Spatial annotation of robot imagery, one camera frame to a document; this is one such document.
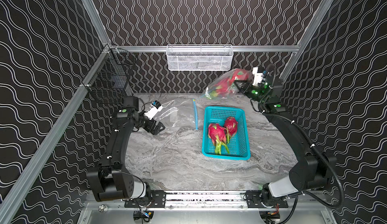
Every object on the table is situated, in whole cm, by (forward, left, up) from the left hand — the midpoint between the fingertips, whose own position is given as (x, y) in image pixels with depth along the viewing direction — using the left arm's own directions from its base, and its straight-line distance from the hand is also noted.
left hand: (159, 121), depth 79 cm
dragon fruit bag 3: (+21, -33, +7) cm, 39 cm away
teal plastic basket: (-1, -46, -18) cm, 49 cm away
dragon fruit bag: (+9, -41, -12) cm, 43 cm away
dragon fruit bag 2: (+2, -32, -11) cm, 33 cm away
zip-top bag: (+22, -7, -21) cm, 32 cm away
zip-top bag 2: (+20, -24, +4) cm, 32 cm away
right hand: (+15, -36, +17) cm, 43 cm away
